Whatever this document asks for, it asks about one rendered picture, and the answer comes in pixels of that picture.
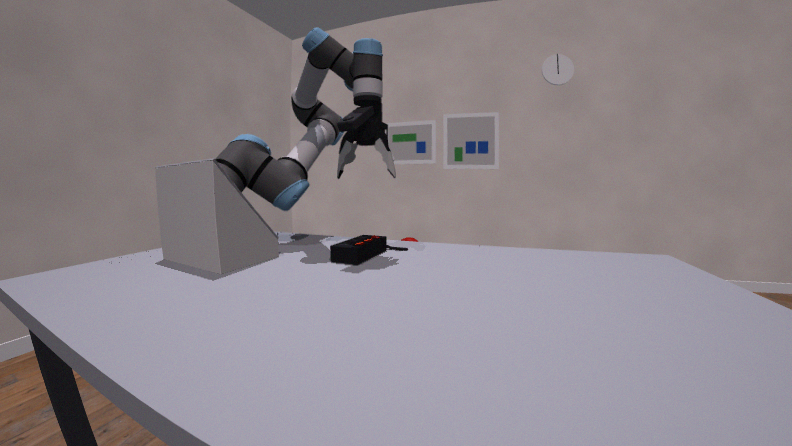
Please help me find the black power strip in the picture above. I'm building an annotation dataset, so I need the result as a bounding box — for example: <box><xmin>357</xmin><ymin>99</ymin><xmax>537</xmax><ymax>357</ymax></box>
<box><xmin>330</xmin><ymin>235</ymin><xmax>408</xmax><ymax>265</ymax></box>

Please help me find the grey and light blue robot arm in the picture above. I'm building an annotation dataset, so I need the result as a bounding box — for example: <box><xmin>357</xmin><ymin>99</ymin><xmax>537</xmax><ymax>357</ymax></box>
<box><xmin>215</xmin><ymin>28</ymin><xmax>383</xmax><ymax>211</ymax></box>

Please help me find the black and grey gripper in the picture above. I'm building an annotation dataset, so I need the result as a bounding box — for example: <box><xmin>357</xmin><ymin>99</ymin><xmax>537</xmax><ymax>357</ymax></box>
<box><xmin>337</xmin><ymin>95</ymin><xmax>396</xmax><ymax>179</ymax></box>

